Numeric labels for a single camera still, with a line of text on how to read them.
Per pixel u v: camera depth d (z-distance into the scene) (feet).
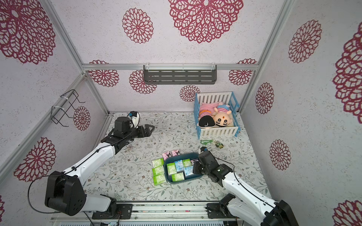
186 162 2.94
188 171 2.67
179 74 3.10
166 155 3.02
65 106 2.60
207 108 3.62
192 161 2.93
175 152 3.09
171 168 2.82
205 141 3.37
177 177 2.74
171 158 2.95
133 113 2.41
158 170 2.80
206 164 2.05
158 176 2.74
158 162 2.93
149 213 2.41
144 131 2.44
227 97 3.59
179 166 2.86
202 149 2.48
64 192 1.35
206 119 3.32
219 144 3.27
